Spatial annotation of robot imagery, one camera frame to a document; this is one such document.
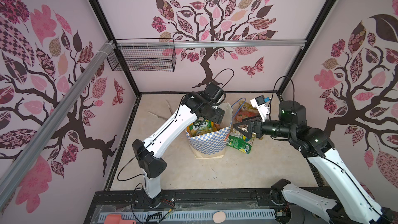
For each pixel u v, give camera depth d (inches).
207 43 36.4
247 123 20.3
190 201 28.9
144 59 48.0
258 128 20.2
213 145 29.2
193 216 27.4
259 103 20.8
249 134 20.1
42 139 19.1
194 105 19.0
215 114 25.3
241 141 36.0
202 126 33.1
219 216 27.3
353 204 14.5
